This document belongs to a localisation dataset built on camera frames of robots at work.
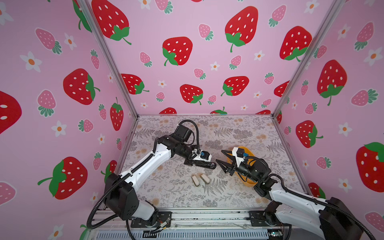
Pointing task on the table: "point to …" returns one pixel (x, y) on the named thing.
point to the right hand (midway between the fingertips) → (219, 155)
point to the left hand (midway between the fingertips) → (205, 157)
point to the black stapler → (212, 165)
